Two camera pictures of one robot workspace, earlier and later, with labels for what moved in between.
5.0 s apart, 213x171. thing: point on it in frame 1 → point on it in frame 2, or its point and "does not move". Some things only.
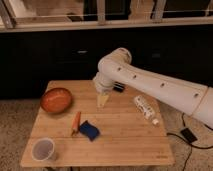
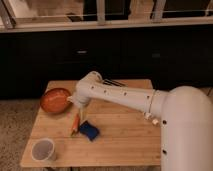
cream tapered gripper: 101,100 → 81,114
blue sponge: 90,131 does not move
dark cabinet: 28,60 does not move
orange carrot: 76,124 does not move
